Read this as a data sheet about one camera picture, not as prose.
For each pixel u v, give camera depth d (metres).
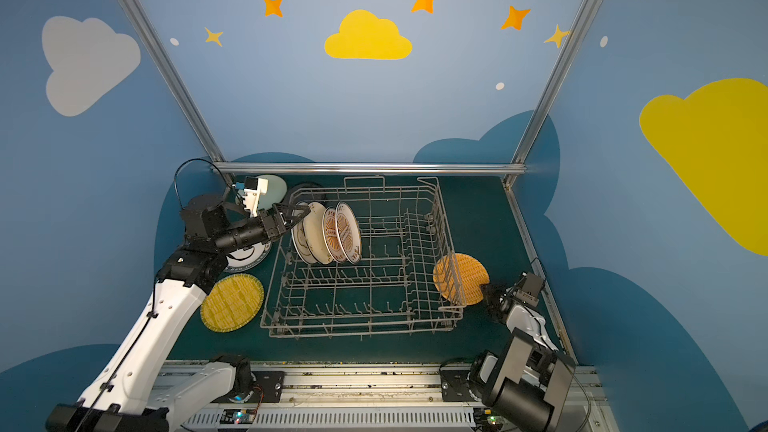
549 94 0.95
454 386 0.74
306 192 1.00
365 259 0.95
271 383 0.75
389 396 0.73
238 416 0.70
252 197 0.63
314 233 0.87
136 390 0.39
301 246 0.88
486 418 0.72
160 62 0.85
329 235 0.88
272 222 0.59
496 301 0.81
